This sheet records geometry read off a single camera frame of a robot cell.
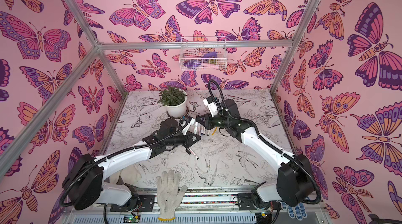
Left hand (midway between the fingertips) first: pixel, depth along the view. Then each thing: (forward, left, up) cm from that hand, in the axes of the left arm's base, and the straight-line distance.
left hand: (200, 136), depth 79 cm
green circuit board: (-33, +32, -18) cm, 50 cm away
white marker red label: (+10, -4, -15) cm, 18 cm away
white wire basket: (+48, -1, +17) cm, 51 cm away
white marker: (-2, -1, +10) cm, 10 cm away
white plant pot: (+23, +14, -8) cm, 28 cm away
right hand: (+5, +1, +8) cm, 10 cm away
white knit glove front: (-23, +15, -16) cm, 32 cm away
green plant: (+24, +18, +3) cm, 30 cm away
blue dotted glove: (-30, -44, -14) cm, 55 cm away
